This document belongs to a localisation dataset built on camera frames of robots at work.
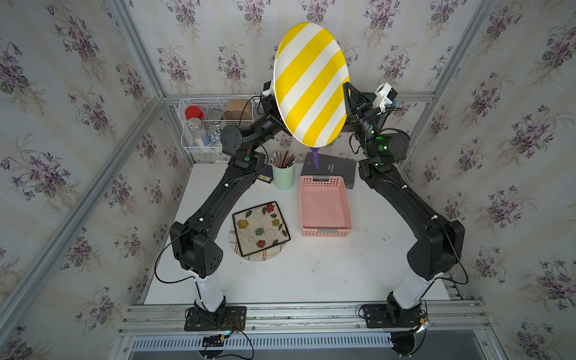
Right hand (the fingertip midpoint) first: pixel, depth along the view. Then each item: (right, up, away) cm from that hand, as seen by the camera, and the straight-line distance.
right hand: (347, 87), depth 54 cm
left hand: (-8, -7, -8) cm, 13 cm away
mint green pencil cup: (-17, -22, +51) cm, 58 cm away
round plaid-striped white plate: (-26, -52, +32) cm, 66 cm away
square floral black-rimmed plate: (-27, -43, +40) cm, 64 cm away
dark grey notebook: (+7, -15, +61) cm, 63 cm away
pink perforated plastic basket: (+3, -37, +54) cm, 65 cm away
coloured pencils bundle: (-17, -13, +50) cm, 54 cm away
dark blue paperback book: (-26, -20, +58) cm, 67 cm away
